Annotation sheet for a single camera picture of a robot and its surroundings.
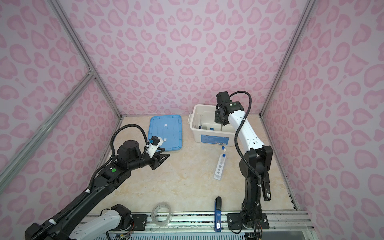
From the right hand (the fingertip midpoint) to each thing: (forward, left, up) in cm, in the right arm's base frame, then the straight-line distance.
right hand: (222, 117), depth 88 cm
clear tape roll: (-49, +35, -18) cm, 63 cm away
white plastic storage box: (-4, +10, -9) cm, 14 cm away
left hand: (-23, +29, +1) cm, 37 cm away
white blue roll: (+7, +5, -19) cm, 21 cm away
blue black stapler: (-47, +4, -18) cm, 50 cm away
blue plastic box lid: (+10, +38, -22) cm, 45 cm away
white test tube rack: (-23, +1, -19) cm, 29 cm away
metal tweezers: (-2, 0, -6) cm, 7 cm away
